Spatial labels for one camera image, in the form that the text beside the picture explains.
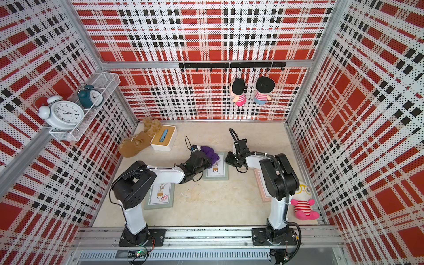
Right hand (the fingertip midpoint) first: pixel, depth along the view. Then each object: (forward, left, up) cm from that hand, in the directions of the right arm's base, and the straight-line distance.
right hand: (227, 159), depth 99 cm
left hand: (-1, +8, +3) cm, 9 cm away
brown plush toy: (+6, +59, +7) cm, 60 cm away
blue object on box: (+16, +43, +2) cm, 46 cm away
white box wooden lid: (+14, +41, +3) cm, 43 cm away
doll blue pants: (+29, -21, +32) cm, 48 cm away
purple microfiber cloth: (-1, +9, +5) cm, 11 cm away
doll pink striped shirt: (+29, -6, +30) cm, 42 cm away
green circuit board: (-47, +40, 0) cm, 61 cm away
